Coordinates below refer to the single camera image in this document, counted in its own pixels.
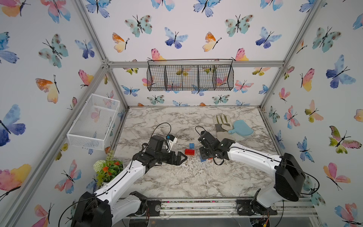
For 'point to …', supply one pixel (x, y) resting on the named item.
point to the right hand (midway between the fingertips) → (203, 150)
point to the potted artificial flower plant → (106, 170)
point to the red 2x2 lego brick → (210, 158)
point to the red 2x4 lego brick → (191, 152)
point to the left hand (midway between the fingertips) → (182, 156)
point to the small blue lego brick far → (191, 145)
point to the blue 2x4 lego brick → (202, 160)
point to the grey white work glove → (223, 124)
